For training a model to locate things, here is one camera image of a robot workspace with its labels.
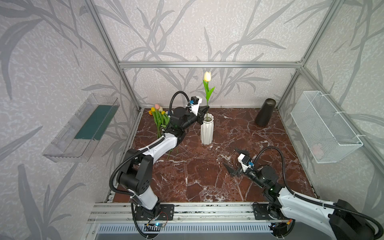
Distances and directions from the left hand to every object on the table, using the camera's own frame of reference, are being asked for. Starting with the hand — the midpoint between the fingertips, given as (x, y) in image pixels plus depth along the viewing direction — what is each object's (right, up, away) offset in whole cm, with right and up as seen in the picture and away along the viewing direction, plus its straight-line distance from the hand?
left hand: (210, 103), depth 78 cm
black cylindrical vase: (+39, -4, +24) cm, 46 cm away
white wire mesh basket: (+49, -16, -15) cm, 54 cm away
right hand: (+10, -25, -3) cm, 27 cm away
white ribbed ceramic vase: (-2, -14, +9) cm, 17 cm away
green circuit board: (-25, -59, -8) cm, 65 cm away
